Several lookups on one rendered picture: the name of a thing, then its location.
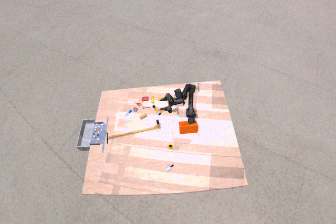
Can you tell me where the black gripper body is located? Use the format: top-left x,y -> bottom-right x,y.
166,93 -> 177,113

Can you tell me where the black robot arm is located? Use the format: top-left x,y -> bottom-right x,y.
167,83 -> 196,124

